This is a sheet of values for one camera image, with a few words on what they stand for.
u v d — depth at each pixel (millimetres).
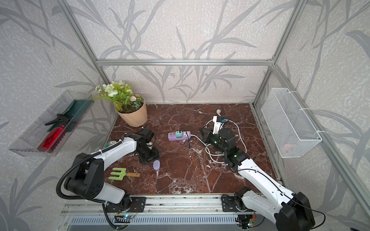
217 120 677
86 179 433
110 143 886
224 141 554
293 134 597
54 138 591
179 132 937
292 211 383
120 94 880
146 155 753
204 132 738
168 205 753
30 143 585
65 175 406
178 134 938
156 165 862
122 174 840
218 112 1125
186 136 987
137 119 959
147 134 729
